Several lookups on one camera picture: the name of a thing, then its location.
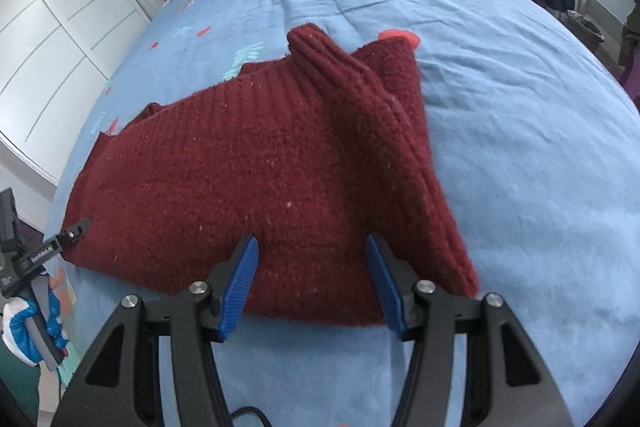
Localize person's left forearm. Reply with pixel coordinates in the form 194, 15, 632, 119
0, 347, 42, 427

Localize printed blue duvet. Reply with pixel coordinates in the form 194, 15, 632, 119
47, 0, 640, 427

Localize white wardrobe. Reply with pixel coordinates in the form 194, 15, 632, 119
0, 0, 152, 184

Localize black cable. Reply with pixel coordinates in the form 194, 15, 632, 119
231, 406, 272, 427

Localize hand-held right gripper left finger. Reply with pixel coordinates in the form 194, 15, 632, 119
50, 234, 261, 427

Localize dark red knitted sweater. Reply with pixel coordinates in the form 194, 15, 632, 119
62, 23, 482, 327

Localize dark waste bin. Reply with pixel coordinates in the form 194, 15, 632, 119
566, 9, 607, 54

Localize person's left hand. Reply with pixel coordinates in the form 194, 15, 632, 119
0, 289, 72, 368

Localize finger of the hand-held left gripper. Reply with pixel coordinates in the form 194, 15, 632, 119
57, 217, 94, 254

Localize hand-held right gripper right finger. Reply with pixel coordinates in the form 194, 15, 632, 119
364, 234, 574, 427

